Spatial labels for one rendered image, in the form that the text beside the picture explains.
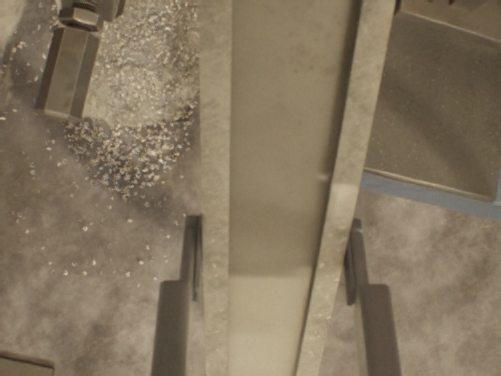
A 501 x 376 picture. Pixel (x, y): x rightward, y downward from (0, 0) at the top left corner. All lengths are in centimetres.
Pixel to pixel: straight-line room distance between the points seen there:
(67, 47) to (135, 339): 61
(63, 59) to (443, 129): 46
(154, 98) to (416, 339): 44
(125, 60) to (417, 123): 38
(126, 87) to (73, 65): 59
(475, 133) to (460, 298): 33
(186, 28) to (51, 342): 40
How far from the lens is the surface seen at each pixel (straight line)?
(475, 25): 76
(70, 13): 36
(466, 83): 77
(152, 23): 96
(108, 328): 92
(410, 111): 73
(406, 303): 100
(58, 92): 35
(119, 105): 94
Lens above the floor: 92
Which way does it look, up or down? 76 degrees down
